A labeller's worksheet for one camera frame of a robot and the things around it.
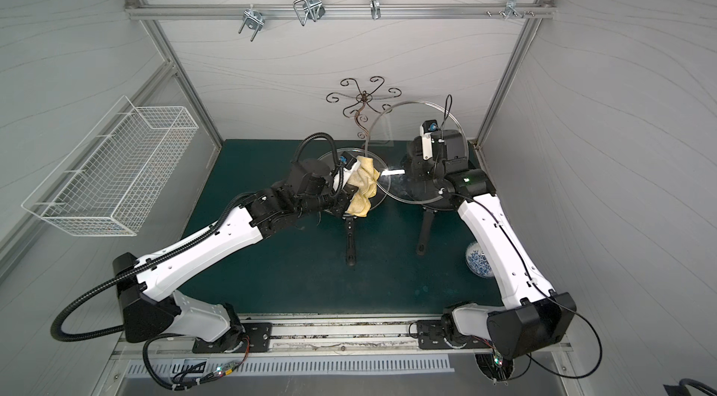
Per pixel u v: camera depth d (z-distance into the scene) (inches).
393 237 41.3
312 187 20.5
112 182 27.1
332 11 31.2
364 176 26.1
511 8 30.1
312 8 30.1
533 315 14.7
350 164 23.5
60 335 14.6
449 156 21.1
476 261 34.0
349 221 34.6
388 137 43.0
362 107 36.8
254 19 29.9
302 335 29.5
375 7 30.9
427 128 25.2
